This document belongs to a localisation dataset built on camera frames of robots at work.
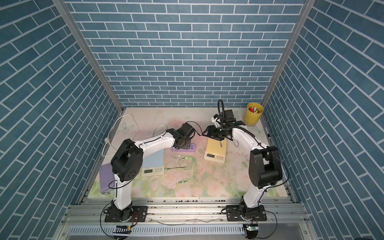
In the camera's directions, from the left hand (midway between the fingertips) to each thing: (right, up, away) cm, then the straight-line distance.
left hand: (189, 145), depth 95 cm
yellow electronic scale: (+17, -4, -2) cm, 17 cm away
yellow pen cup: (+43, +21, +5) cm, 48 cm away
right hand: (+12, +7, -6) cm, 15 cm away
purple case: (-47, -16, -11) cm, 50 cm away
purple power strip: (+2, -2, +1) cm, 3 cm away
